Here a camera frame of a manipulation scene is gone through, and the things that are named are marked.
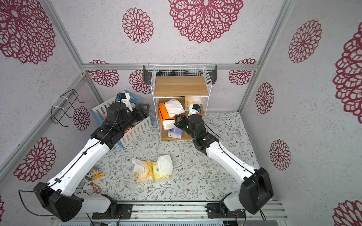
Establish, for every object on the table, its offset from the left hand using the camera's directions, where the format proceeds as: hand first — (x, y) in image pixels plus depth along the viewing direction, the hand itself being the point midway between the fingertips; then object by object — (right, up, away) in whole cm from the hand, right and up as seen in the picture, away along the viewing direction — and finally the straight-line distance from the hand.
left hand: (144, 107), depth 72 cm
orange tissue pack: (+11, -2, +4) cm, 12 cm away
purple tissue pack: (+15, -15, +28) cm, 35 cm away
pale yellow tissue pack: (+24, +6, +14) cm, 28 cm away
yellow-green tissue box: (+8, -34, +10) cm, 37 cm away
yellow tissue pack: (-3, -35, +10) cm, 37 cm away
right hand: (+17, -4, +5) cm, 18 cm away
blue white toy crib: (-38, +1, +26) cm, 46 cm away
